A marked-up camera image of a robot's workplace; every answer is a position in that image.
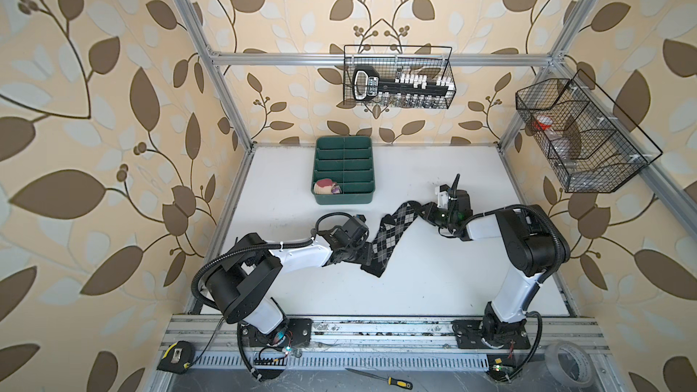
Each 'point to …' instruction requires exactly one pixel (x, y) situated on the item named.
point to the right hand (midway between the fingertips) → (417, 212)
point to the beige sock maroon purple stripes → (327, 187)
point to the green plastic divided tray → (343, 171)
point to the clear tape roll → (569, 363)
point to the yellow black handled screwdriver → (391, 381)
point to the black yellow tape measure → (176, 356)
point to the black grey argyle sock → (390, 229)
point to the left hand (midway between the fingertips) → (373, 253)
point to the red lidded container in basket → (543, 122)
